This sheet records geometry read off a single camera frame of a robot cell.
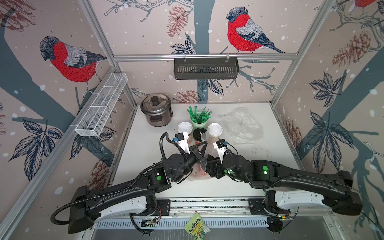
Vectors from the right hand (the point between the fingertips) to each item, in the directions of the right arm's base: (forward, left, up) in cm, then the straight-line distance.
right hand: (207, 161), depth 66 cm
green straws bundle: (+28, +4, -2) cm, 28 cm away
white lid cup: (+23, +13, -5) cm, 27 cm away
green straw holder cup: (+27, +7, -9) cm, 29 cm away
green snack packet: (-23, +5, -22) cm, 32 cm away
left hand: (+5, -1, +9) cm, 10 cm away
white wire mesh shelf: (+15, +56, +9) cm, 59 cm away
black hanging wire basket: (+66, +1, +7) cm, 66 cm away
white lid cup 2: (+21, -4, -5) cm, 22 cm away
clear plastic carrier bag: (+10, +1, +5) cm, 11 cm away
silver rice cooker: (+36, +32, -4) cm, 49 cm away
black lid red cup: (-4, +4, -3) cm, 7 cm away
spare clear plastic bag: (+37, -26, -21) cm, 50 cm away
